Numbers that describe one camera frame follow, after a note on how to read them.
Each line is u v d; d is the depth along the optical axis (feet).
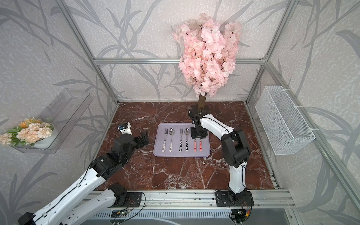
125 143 1.76
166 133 3.33
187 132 3.25
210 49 2.05
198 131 2.58
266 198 2.47
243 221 2.23
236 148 1.65
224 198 2.40
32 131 1.60
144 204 2.32
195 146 3.07
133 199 2.39
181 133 3.30
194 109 3.82
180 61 2.47
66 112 2.52
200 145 3.07
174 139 3.17
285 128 1.96
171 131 3.25
